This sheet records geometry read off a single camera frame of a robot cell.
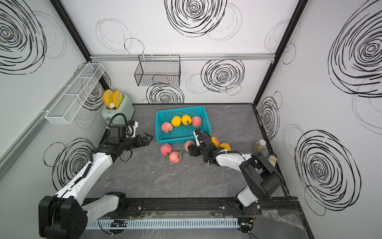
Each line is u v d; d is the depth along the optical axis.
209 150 0.69
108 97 0.94
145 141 0.73
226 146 0.89
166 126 0.99
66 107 0.73
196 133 0.81
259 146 0.86
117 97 0.96
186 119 1.03
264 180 0.44
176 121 1.02
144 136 0.74
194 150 0.80
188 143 0.91
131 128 0.70
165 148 0.89
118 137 0.62
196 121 1.02
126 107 1.02
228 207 0.74
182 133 1.02
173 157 0.85
